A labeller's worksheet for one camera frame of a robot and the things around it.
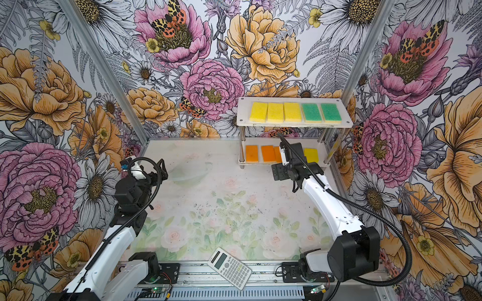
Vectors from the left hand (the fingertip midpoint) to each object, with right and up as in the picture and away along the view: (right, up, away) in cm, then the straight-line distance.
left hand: (156, 167), depth 78 cm
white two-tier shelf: (+65, +18, +2) cm, 68 cm away
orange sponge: (+40, +6, +27) cm, 49 cm away
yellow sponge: (+43, +24, +5) cm, 49 cm away
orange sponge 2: (+50, +6, +28) cm, 57 cm away
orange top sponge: (+55, +6, +27) cm, 61 cm away
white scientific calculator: (+31, -39, -4) cm, 50 cm away
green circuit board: (+3, -45, -7) cm, 46 cm away
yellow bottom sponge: (+58, +24, +6) cm, 63 cm away
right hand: (+54, -2, +5) cm, 54 cm away
